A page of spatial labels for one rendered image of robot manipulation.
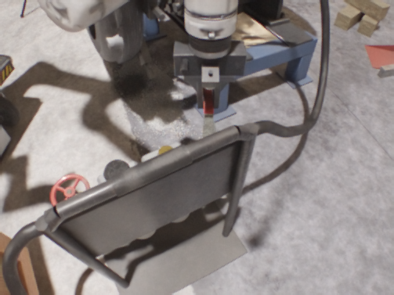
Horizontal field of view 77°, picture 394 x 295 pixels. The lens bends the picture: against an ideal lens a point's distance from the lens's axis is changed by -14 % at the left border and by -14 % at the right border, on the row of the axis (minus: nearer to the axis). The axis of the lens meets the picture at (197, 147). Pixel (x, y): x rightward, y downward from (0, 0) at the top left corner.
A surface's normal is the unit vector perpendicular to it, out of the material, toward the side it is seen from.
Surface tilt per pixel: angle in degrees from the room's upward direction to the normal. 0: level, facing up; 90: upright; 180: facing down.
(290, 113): 0
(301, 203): 0
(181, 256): 0
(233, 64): 90
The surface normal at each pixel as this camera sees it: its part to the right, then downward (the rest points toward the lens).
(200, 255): 0.00, -0.58
